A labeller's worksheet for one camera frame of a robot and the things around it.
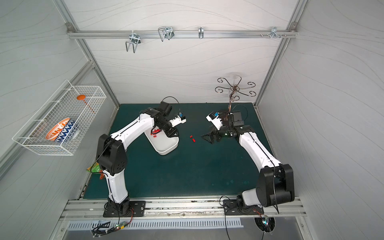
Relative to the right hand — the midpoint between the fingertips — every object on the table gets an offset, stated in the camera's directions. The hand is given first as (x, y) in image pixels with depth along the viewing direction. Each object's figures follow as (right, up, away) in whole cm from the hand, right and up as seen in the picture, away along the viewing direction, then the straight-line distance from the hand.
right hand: (207, 131), depth 82 cm
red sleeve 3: (-35, -5, +19) cm, 40 cm away
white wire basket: (-67, +15, -4) cm, 69 cm away
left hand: (-18, -2, +6) cm, 19 cm away
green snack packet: (-63, -21, 0) cm, 67 cm away
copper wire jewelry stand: (+14, +18, -4) cm, 24 cm away
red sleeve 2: (-8, -8, +17) cm, 20 cm away
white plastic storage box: (-27, -10, +11) cm, 30 cm away
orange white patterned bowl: (-67, +1, -20) cm, 70 cm away
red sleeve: (-10, -6, +19) cm, 22 cm away
